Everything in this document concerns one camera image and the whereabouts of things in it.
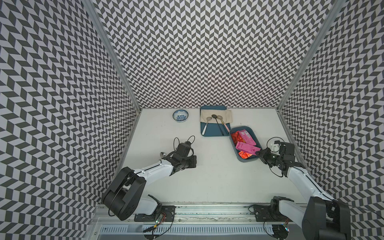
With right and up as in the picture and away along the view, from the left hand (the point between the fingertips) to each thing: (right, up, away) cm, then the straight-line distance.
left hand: (196, 162), depth 88 cm
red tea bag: (+26, +14, +8) cm, 31 cm away
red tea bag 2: (+30, +4, +3) cm, 30 cm away
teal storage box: (+34, +3, -1) cm, 34 cm away
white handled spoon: (+9, +27, +23) cm, 36 cm away
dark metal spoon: (+14, +29, +27) cm, 42 cm away
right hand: (+35, +5, -2) cm, 35 cm away
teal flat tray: (+11, +19, +18) cm, 29 cm away
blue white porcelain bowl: (-13, +29, +26) cm, 41 cm away
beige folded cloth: (+23, +29, +25) cm, 45 cm away
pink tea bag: (+33, +14, +8) cm, 37 cm away
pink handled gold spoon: (+18, +28, +26) cm, 42 cm away
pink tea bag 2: (+31, +8, +2) cm, 32 cm away
